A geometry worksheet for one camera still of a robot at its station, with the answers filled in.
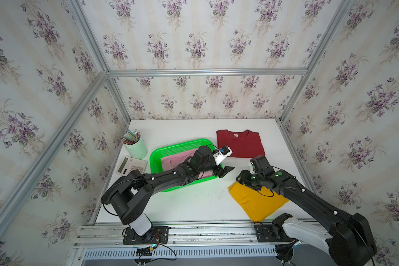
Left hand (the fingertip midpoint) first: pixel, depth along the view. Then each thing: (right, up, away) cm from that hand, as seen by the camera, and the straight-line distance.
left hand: (232, 163), depth 79 cm
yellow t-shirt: (+14, -20, +1) cm, 25 cm away
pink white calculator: (-57, -3, +16) cm, 59 cm away
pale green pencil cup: (-51, +8, +9) cm, 52 cm away
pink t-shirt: (-32, -2, +16) cm, 36 cm away
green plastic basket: (-28, +6, +16) cm, 33 cm away
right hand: (+5, -9, +3) cm, 11 cm away
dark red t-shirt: (+15, +8, +29) cm, 33 cm away
